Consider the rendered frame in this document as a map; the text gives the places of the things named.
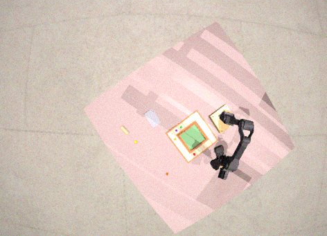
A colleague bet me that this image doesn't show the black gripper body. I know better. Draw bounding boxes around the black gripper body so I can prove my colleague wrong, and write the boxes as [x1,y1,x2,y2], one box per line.
[214,145,227,166]

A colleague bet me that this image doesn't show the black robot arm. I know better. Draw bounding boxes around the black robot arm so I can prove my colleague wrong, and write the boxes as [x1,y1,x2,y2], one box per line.
[210,110,254,180]

